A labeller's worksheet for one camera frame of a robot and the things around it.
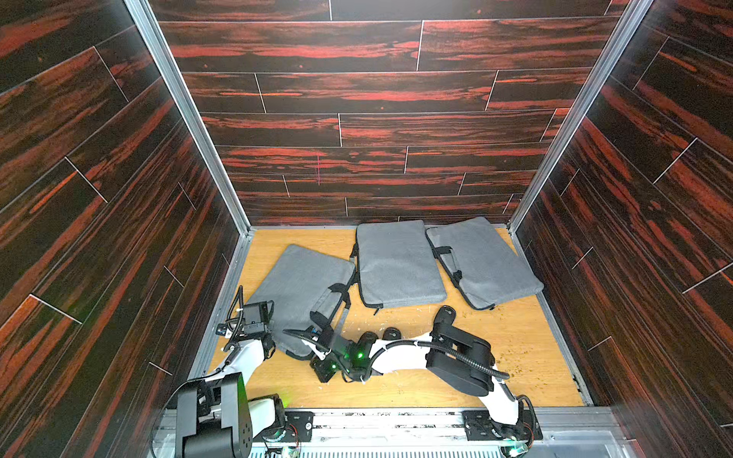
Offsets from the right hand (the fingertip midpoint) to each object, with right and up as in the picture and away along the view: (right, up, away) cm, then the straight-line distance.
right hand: (313, 360), depth 86 cm
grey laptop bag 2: (+27, +29, +18) cm, 43 cm away
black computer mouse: (+17, +6, +3) cm, 18 cm away
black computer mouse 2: (+24, +7, +2) cm, 25 cm away
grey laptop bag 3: (+61, +27, +19) cm, 70 cm away
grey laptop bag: (-4, +21, +10) cm, 23 cm away
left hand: (-17, +9, +6) cm, 20 cm away
